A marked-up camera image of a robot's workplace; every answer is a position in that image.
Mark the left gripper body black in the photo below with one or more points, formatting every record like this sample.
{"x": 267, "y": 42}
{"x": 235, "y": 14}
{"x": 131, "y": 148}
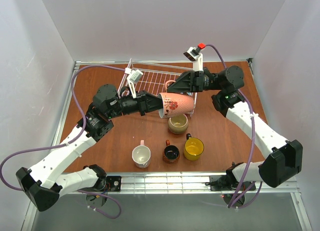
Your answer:
{"x": 142, "y": 103}

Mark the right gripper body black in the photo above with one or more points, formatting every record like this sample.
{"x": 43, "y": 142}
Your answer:
{"x": 197, "y": 81}

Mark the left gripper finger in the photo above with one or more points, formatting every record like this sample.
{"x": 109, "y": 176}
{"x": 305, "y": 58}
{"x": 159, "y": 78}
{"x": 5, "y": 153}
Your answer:
{"x": 154, "y": 106}
{"x": 152, "y": 99}

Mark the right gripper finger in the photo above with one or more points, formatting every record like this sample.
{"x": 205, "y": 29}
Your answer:
{"x": 179, "y": 87}
{"x": 185, "y": 80}

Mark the pink floral mug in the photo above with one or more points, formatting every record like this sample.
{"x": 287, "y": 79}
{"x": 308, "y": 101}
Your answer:
{"x": 174, "y": 104}

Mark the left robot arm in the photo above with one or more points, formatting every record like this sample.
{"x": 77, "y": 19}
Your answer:
{"x": 44, "y": 183}

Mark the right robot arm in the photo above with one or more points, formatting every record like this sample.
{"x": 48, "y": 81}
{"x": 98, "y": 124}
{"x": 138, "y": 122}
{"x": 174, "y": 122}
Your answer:
{"x": 283, "y": 158}

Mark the beige round mug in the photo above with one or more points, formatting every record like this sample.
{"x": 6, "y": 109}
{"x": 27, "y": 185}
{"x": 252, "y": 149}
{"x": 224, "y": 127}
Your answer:
{"x": 178, "y": 124}

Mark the dark brown glazed mug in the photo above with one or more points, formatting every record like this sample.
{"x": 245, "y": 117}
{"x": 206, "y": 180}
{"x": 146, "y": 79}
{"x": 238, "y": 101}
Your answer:
{"x": 171, "y": 153}

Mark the yellow enamel mug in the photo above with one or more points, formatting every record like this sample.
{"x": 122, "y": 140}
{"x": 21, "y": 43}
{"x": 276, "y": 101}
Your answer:
{"x": 193, "y": 148}

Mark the white wire dish rack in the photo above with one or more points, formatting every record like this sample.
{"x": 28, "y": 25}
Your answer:
{"x": 155, "y": 74}

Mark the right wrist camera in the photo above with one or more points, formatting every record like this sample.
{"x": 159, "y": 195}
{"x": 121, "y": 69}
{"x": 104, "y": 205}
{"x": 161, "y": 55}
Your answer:
{"x": 195, "y": 56}

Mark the white mug pink handle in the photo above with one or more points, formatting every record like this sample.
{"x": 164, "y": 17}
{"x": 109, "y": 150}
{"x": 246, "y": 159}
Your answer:
{"x": 141, "y": 155}

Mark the aluminium front rail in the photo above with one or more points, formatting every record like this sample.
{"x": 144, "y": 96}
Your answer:
{"x": 183, "y": 182}

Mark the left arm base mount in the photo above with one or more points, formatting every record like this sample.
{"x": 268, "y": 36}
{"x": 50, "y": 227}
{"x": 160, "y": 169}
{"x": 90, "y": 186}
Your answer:
{"x": 112, "y": 184}

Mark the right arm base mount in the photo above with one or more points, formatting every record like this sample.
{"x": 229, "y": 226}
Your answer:
{"x": 225, "y": 183}

